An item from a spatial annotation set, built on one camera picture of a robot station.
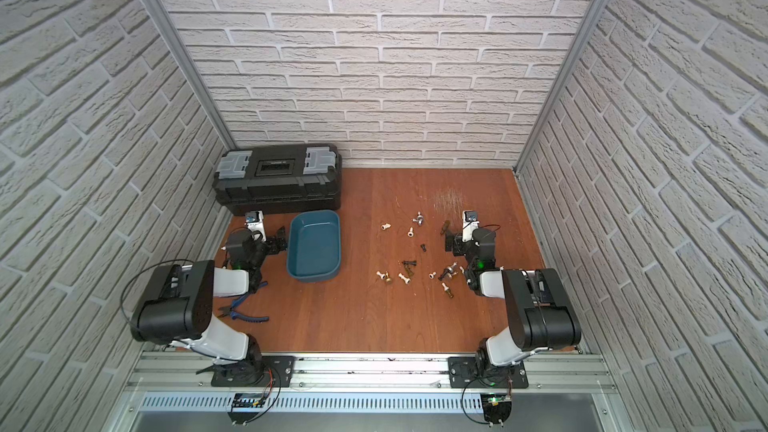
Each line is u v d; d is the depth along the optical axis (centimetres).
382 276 90
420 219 103
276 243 85
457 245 87
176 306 45
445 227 102
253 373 68
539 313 46
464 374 73
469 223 79
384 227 100
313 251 92
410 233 100
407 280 89
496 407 70
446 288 87
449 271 90
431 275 90
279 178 93
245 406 72
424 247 97
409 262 94
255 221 81
